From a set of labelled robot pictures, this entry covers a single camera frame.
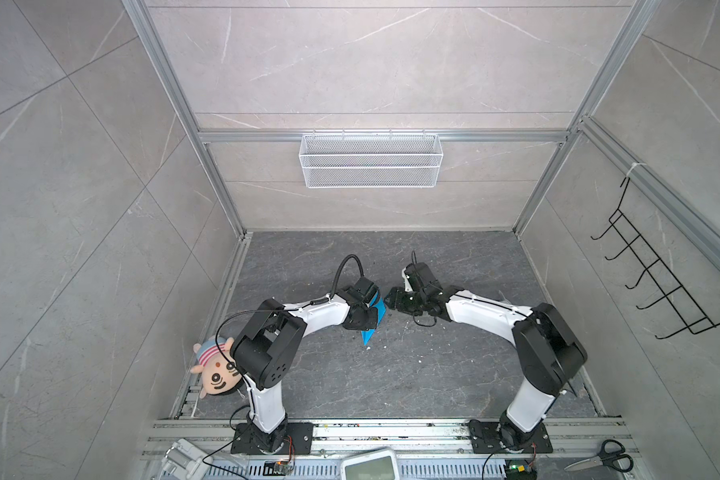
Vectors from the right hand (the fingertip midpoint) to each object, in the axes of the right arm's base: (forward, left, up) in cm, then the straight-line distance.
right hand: (388, 299), depth 92 cm
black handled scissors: (-41, -53, -8) cm, 67 cm away
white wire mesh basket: (+41, +3, +23) cm, 48 cm away
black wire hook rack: (-22, -59, +26) cm, 68 cm away
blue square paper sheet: (-6, +3, +6) cm, 9 cm away
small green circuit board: (-44, -29, -8) cm, 53 cm away
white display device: (-42, +6, -2) cm, 43 cm away
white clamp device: (-40, +51, -3) cm, 65 cm away
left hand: (-3, +6, -5) cm, 8 cm away
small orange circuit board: (-42, +30, -7) cm, 52 cm away
